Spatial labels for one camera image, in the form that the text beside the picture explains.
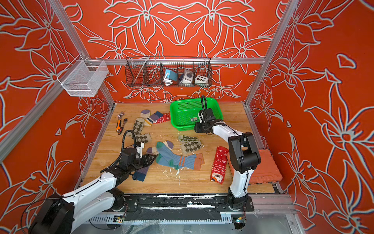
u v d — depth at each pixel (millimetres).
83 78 899
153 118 1074
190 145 932
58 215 402
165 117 1098
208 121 746
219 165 854
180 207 727
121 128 1034
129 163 668
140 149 789
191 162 861
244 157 491
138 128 1034
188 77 908
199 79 946
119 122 1066
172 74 846
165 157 868
